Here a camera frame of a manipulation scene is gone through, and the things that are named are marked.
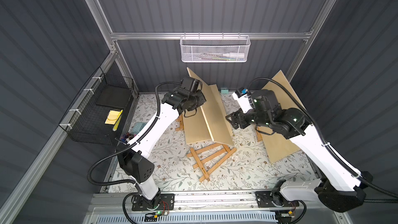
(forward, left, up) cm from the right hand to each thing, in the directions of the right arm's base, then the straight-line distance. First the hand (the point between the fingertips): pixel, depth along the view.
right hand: (236, 113), depth 65 cm
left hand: (+11, +13, -4) cm, 18 cm away
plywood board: (+9, +9, -12) cm, 17 cm away
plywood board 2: (+9, +19, -29) cm, 36 cm away
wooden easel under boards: (+12, +29, -31) cm, 44 cm away
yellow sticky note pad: (+4, +59, -8) cm, 60 cm away
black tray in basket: (+13, +60, -3) cm, 61 cm away
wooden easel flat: (-17, +13, -31) cm, 38 cm away
